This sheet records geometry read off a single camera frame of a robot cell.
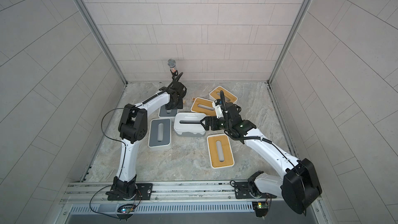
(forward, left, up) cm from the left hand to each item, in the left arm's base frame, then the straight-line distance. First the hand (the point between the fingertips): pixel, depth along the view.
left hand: (179, 104), depth 103 cm
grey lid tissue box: (-10, +4, +4) cm, 11 cm away
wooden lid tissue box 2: (+5, -34, +2) cm, 34 cm away
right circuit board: (-56, -42, -1) cm, 70 cm away
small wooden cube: (-5, -5, +9) cm, 11 cm away
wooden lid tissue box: (-3, -15, +3) cm, 16 cm away
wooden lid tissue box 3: (-31, -26, -1) cm, 40 cm away
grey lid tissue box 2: (-22, +9, 0) cm, 23 cm away
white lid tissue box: (-17, -5, +5) cm, 18 cm away
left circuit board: (-57, +16, +1) cm, 59 cm away
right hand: (-21, -18, +14) cm, 31 cm away
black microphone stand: (+9, +3, +27) cm, 28 cm away
